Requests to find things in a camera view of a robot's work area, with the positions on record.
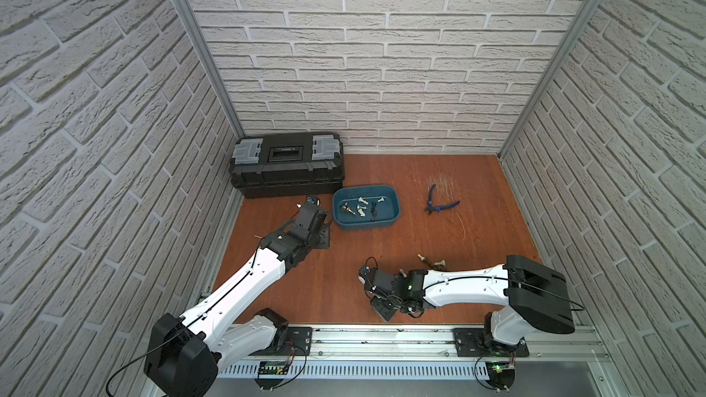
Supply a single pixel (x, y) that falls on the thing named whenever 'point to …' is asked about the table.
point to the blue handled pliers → (430, 207)
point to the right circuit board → (501, 374)
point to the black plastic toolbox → (287, 164)
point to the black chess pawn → (374, 213)
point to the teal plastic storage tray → (364, 207)
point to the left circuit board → (271, 368)
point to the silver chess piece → (360, 211)
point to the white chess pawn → (362, 200)
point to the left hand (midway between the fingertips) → (325, 226)
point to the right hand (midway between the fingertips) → (380, 302)
